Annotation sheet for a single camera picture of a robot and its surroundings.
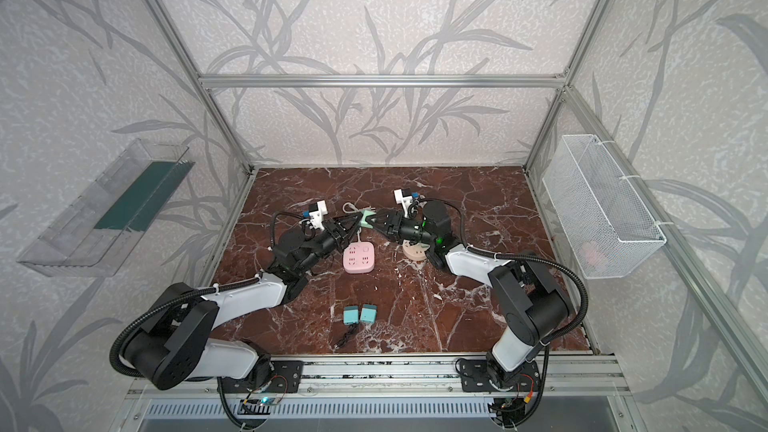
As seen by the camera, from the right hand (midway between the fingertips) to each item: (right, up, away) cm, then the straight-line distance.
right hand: (369, 216), depth 77 cm
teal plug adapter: (-6, -28, +5) cm, 29 cm away
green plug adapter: (-1, -1, -1) cm, 2 cm away
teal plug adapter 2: (-1, -28, +5) cm, 28 cm away
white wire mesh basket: (+52, -1, -17) cm, 54 cm away
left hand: (0, +1, -2) cm, 2 cm away
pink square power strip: (-5, -14, +14) cm, 21 cm away
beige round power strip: (+13, -13, +16) cm, 24 cm away
